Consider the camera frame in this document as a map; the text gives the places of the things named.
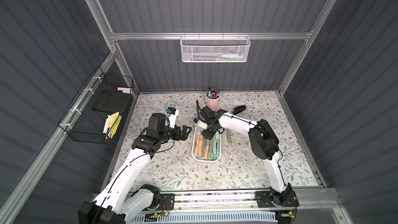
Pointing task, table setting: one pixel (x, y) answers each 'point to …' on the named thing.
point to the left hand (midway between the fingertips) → (182, 127)
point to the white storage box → (196, 132)
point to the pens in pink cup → (213, 93)
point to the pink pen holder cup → (213, 103)
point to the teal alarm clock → (171, 104)
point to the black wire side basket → (93, 116)
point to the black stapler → (238, 109)
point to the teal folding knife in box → (215, 149)
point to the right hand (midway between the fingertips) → (209, 132)
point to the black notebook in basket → (111, 100)
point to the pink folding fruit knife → (199, 145)
